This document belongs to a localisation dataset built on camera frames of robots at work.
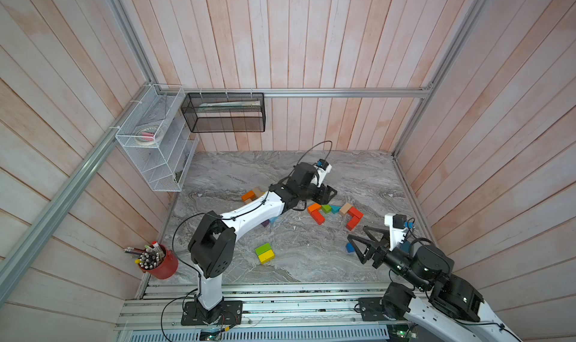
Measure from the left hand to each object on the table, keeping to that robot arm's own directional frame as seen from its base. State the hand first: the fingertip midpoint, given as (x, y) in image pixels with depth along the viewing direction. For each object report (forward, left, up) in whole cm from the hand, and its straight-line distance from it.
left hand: (330, 192), depth 82 cm
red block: (0, +2, -20) cm, 20 cm away
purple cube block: (-3, +25, -19) cm, 32 cm away
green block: (-15, +25, -18) cm, 34 cm away
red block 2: (+2, -13, -18) cm, 22 cm away
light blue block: (-3, +22, -17) cm, 28 cm away
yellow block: (-18, +24, -17) cm, 34 cm away
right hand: (-19, -4, +7) cm, 21 cm away
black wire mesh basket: (+44, +47, +4) cm, 64 cm away
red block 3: (-2, -13, -19) cm, 23 cm away
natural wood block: (+3, -10, -18) cm, 21 cm away
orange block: (+4, +4, -17) cm, 18 cm away
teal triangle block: (+4, -6, -18) cm, 19 cm away
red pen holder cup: (-24, +58, -3) cm, 63 cm away
